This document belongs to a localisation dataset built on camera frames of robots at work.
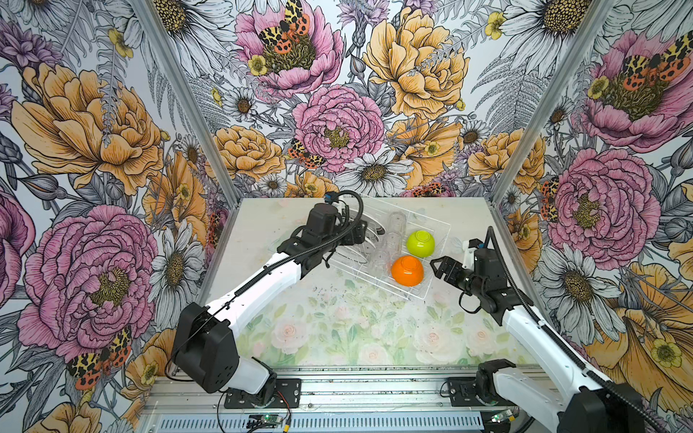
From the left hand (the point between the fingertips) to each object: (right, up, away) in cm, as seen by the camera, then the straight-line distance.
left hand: (356, 232), depth 81 cm
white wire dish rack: (+16, -7, +18) cm, 25 cm away
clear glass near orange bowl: (+8, -10, +10) cm, 16 cm away
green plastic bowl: (+24, -5, +19) cm, 30 cm away
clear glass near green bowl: (+15, +3, +21) cm, 26 cm away
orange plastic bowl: (+18, -13, +11) cm, 25 cm away
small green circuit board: (-24, -49, -10) cm, 55 cm away
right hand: (+26, -13, +2) cm, 29 cm away
